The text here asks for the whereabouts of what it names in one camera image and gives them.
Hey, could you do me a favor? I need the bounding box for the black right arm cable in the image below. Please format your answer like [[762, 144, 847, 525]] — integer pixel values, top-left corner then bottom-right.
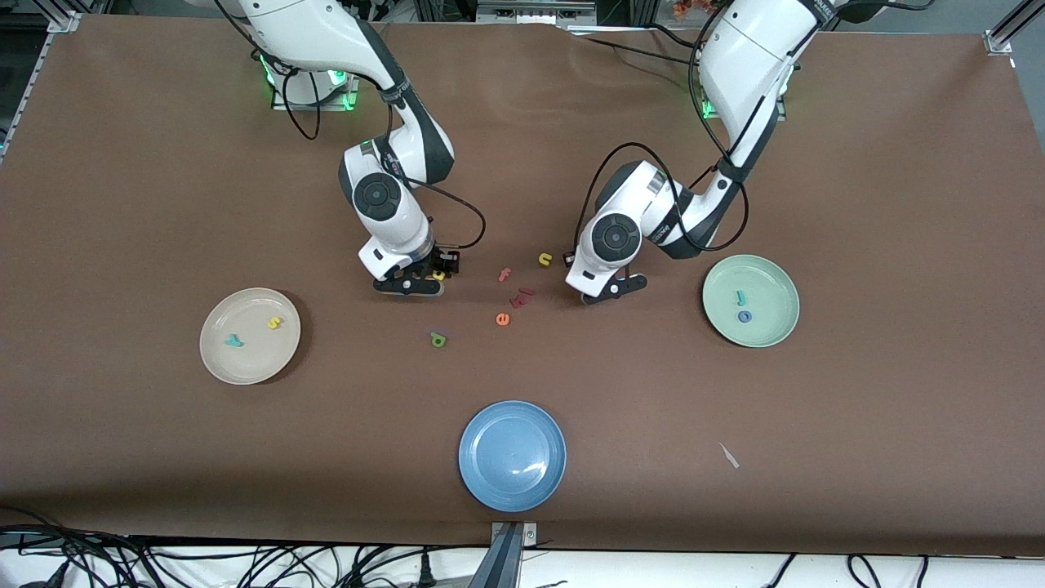
[[214, 0, 487, 251]]

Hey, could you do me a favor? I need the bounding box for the aluminium frame rail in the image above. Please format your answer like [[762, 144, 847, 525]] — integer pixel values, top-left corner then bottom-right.
[[0, 12, 82, 160], [984, 0, 1045, 56]]

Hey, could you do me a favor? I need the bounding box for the beige round plate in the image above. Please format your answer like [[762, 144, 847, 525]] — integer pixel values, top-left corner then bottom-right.
[[199, 287, 302, 385]]

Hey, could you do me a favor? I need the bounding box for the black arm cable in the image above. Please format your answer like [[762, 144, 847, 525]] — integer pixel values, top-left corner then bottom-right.
[[575, 0, 749, 254], [214, 0, 487, 251]]

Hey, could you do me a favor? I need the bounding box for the brown paper table cover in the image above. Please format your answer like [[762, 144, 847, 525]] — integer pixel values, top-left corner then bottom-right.
[[0, 12, 1045, 558]]

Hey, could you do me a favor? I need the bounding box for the black floor cable tangle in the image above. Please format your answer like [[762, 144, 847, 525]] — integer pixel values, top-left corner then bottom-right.
[[0, 505, 491, 588]]

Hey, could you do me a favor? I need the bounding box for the green round plate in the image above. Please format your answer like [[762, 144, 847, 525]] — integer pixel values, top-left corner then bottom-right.
[[702, 254, 801, 349]]

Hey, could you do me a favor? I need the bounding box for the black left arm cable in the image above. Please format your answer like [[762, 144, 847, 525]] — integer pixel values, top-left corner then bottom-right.
[[575, 0, 749, 254]]

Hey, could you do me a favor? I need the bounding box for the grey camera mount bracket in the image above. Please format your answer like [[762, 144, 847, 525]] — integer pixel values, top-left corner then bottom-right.
[[467, 521, 540, 588]]

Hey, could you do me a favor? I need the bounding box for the thin black base cable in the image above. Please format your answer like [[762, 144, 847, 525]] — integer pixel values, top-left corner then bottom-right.
[[584, 37, 705, 68], [649, 23, 705, 50]]

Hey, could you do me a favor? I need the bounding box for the grey metal box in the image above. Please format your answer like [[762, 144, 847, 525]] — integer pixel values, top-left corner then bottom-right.
[[476, 0, 598, 25]]

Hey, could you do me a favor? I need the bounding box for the blue round plate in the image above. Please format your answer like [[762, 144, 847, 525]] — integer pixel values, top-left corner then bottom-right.
[[458, 400, 567, 514]]

